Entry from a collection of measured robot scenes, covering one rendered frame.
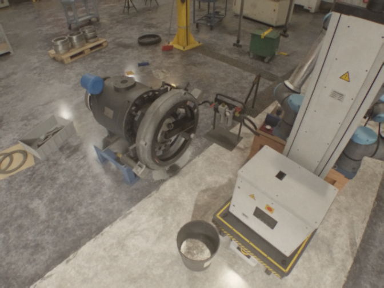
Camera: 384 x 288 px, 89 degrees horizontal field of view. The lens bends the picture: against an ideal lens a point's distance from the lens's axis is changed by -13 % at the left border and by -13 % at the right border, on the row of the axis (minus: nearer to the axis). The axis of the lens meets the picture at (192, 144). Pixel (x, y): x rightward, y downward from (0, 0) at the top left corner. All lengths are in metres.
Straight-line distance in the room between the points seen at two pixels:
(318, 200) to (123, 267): 1.56
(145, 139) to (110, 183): 0.93
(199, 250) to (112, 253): 0.75
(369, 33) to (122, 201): 2.26
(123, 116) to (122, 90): 0.26
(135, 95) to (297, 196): 1.50
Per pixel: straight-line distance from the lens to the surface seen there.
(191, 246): 1.93
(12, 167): 3.34
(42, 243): 2.47
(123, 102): 2.06
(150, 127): 1.71
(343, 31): 1.30
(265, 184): 1.42
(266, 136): 2.30
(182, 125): 1.99
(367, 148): 1.64
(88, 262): 2.20
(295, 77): 1.77
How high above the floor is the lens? 1.94
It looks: 45 degrees down
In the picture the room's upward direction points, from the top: straight up
